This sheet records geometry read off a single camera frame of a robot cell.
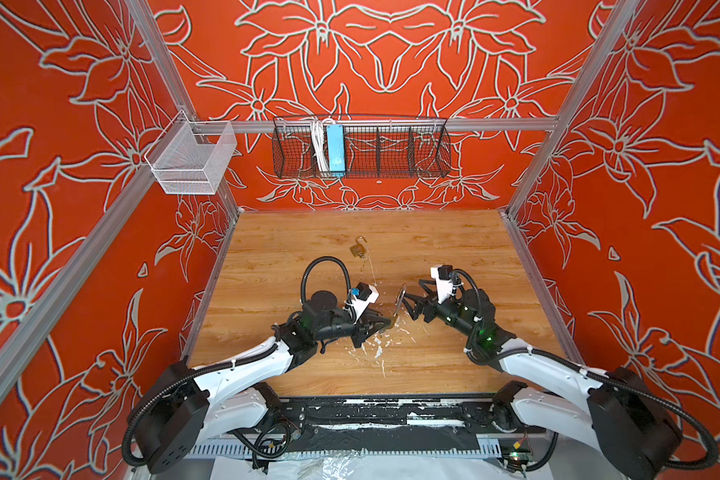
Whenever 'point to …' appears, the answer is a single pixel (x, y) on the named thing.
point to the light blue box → (336, 151)
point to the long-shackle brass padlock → (399, 298)
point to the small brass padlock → (358, 249)
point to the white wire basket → (190, 157)
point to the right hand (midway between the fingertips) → (406, 289)
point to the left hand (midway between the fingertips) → (387, 318)
